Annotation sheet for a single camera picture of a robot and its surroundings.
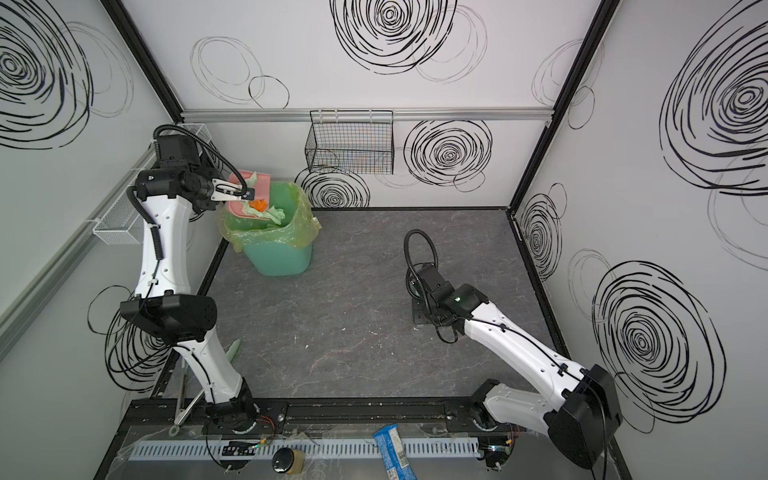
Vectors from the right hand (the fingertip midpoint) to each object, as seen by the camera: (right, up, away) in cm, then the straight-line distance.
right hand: (416, 311), depth 79 cm
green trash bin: (-44, +13, +18) cm, 49 cm away
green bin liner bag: (-34, +22, +5) cm, 41 cm away
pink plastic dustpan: (-46, +36, +10) cm, 59 cm away
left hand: (-56, +35, -2) cm, 66 cm away
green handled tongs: (-60, -24, -5) cm, 65 cm away
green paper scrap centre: (-42, +27, +11) cm, 51 cm away
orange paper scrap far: (-46, +29, +8) cm, 55 cm away
